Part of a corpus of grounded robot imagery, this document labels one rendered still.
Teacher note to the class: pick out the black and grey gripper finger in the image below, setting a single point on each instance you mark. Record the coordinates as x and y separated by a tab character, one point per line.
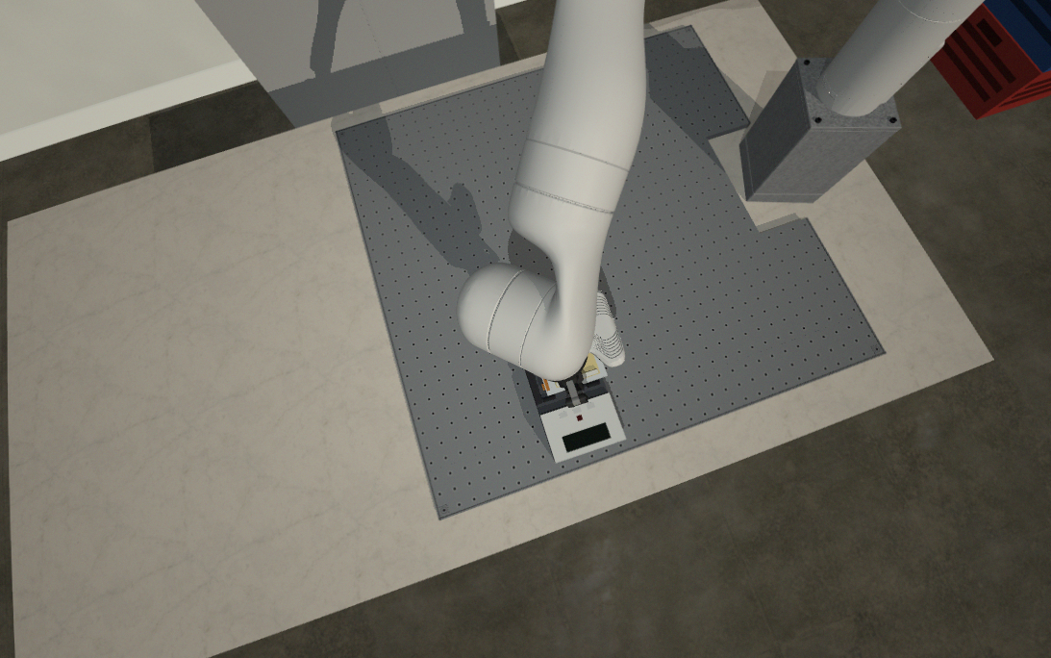
575	392

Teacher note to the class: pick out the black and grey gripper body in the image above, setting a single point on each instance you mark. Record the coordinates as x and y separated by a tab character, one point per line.
573	377

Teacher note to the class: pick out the grey and white cassette dock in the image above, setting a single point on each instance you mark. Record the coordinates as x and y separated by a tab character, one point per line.
571	432

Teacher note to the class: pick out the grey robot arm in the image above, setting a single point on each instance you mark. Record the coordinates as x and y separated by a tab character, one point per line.
580	145

